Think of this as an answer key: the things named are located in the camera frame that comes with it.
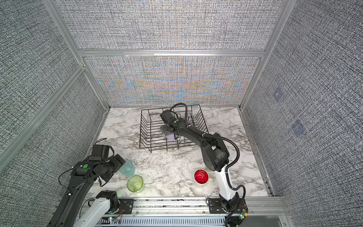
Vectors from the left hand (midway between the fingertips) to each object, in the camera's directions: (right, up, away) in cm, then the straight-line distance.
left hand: (121, 165), depth 77 cm
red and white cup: (+44, -9, +5) cm, 45 cm away
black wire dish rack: (+11, +14, +23) cm, 30 cm away
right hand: (+25, +20, +19) cm, 37 cm away
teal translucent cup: (0, -5, +9) cm, 10 cm away
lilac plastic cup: (+27, +14, +11) cm, 32 cm away
